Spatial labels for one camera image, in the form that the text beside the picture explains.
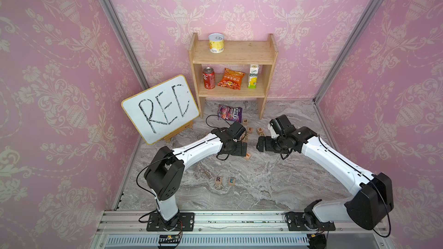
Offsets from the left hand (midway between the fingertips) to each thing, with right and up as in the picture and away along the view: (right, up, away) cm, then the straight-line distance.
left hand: (238, 152), depth 87 cm
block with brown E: (+8, +10, +16) cm, 20 cm away
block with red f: (+6, -3, +5) cm, 8 cm away
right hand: (+13, +4, -6) cm, 14 cm away
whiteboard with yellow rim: (-41, +21, +5) cm, 47 cm away
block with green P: (+6, +15, +19) cm, 25 cm away
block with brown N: (+14, +9, +15) cm, 23 cm away
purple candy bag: (-4, +20, +22) cm, 30 cm away
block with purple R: (-10, -13, -4) cm, 17 cm away
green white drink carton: (+8, +39, +3) cm, 40 cm away
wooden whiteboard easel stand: (-28, +12, +16) cm, 35 cm away
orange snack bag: (-3, +39, +10) cm, 41 cm away
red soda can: (-15, +38, +3) cm, 41 cm away
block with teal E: (-4, -14, -4) cm, 15 cm away
